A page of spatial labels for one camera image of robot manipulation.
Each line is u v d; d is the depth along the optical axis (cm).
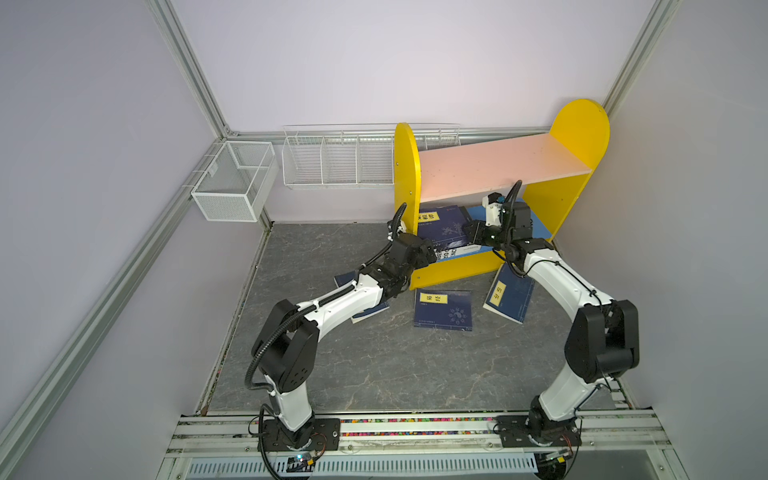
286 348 47
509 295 97
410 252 65
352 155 99
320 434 74
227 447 73
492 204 79
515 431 74
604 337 47
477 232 79
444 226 89
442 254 90
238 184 104
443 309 96
